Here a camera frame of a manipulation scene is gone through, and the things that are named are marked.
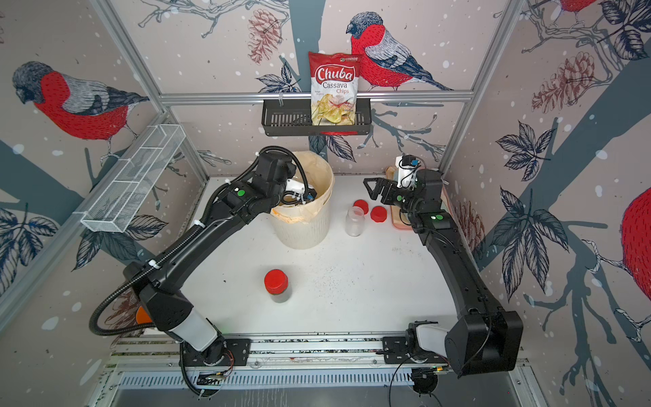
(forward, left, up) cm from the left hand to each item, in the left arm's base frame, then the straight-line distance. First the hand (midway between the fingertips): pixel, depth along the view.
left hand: (281, 156), depth 72 cm
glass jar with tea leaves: (-2, -23, -31) cm, 39 cm away
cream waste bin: (-11, -5, -20) cm, 23 cm away
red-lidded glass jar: (-28, +2, -26) cm, 38 cm away
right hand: (-3, -27, -8) cm, 29 cm away
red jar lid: (+11, -28, -37) cm, 48 cm away
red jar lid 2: (+7, -34, -38) cm, 52 cm away
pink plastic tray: (+3, -41, -38) cm, 56 cm away
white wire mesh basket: (-11, +47, -8) cm, 49 cm away
